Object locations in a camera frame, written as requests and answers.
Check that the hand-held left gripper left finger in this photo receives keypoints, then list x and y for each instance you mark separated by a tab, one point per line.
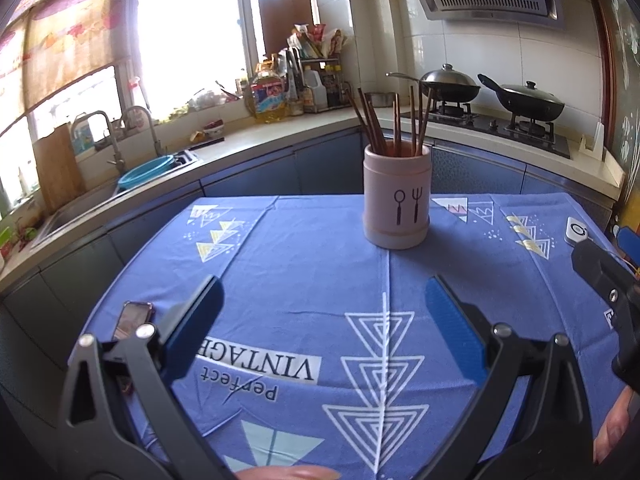
195	330

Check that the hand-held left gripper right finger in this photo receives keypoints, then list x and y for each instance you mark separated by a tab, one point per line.
455	335

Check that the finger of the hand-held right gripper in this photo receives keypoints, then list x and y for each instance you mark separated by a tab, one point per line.
605	277

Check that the pink utensil holder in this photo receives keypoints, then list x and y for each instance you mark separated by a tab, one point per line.
395	195

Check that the bundle of wooden chopsticks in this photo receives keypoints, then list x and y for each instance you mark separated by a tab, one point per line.
375	130

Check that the person's right hand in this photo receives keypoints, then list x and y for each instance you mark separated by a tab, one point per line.
612	430

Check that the person's left hand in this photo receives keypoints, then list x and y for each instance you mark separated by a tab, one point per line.
290	474

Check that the small white device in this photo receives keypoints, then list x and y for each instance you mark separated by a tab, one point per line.
577	231

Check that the smartphone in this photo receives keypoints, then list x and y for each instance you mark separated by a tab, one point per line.
132	320

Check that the blue printed tablecloth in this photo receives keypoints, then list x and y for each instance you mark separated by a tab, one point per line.
310	270

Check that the white plastic stand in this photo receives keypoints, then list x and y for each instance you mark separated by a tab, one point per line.
594	141

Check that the blue plastic basin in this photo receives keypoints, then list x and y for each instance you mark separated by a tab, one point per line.
145	172

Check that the steel kitchen sink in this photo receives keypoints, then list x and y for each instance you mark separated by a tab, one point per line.
80	210

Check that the black frying pan with lid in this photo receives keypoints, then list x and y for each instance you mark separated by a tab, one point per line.
532	102

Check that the gas stove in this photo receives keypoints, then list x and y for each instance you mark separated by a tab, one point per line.
492	125

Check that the kitchen countertop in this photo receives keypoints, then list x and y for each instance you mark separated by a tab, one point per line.
280	132

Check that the curved steel faucet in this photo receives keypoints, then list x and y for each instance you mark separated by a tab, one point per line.
147	120

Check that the wooden cutting board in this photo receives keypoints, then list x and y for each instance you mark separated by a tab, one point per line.
59	162

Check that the angular steel faucet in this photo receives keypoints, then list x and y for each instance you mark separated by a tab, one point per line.
107	132

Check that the cooking oil bottle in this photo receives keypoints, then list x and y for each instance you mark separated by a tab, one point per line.
269	97

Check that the small metal tins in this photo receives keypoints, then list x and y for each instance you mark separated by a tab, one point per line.
379	99

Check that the wok with steel lid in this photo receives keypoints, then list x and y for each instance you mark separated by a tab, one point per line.
450	84

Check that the white plastic jug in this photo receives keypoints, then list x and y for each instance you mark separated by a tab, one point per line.
312	91

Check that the metal spice rack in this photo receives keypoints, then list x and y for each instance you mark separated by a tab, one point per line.
332	85

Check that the patterned window blind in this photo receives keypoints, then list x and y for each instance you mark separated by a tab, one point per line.
65	40

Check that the glass door with wooden frame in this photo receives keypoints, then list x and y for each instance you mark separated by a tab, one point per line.
622	85

